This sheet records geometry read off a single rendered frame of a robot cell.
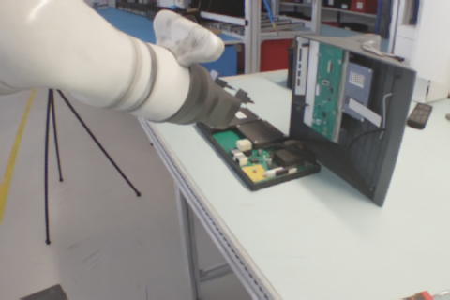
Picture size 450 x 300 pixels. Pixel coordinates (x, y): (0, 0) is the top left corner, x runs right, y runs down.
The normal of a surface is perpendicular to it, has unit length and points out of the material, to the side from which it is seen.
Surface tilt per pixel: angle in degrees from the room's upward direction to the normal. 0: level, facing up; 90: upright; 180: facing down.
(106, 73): 97
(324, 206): 0
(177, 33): 68
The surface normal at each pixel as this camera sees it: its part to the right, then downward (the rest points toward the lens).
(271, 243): -0.01, -0.88
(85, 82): 0.85, 0.48
